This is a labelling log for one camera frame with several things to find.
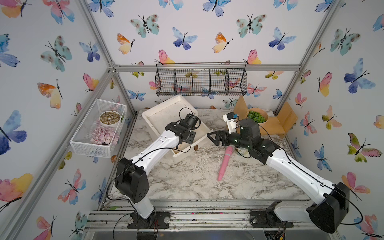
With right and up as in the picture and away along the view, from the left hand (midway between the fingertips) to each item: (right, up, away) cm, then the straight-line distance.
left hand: (186, 133), depth 85 cm
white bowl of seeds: (-36, +8, -13) cm, 39 cm away
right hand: (+14, +1, -14) cm, 20 cm away
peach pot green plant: (+43, +12, +7) cm, 46 cm away
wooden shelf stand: (+63, +5, +19) cm, 66 cm away
